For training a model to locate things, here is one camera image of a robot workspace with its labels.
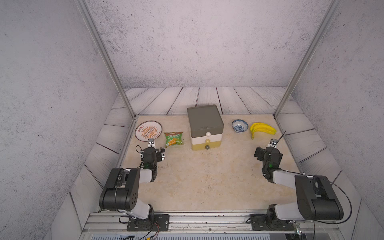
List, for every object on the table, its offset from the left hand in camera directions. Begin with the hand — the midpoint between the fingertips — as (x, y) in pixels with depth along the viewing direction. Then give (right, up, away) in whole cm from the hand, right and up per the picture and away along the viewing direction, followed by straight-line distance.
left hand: (155, 148), depth 94 cm
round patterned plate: (-9, +11, +17) cm, 22 cm away
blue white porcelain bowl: (+58, +14, +17) cm, 62 cm away
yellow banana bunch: (+73, +13, +13) cm, 75 cm away
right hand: (+70, 0, -3) cm, 70 cm away
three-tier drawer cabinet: (+32, +13, -6) cm, 35 cm away
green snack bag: (+10, +5, +7) cm, 13 cm away
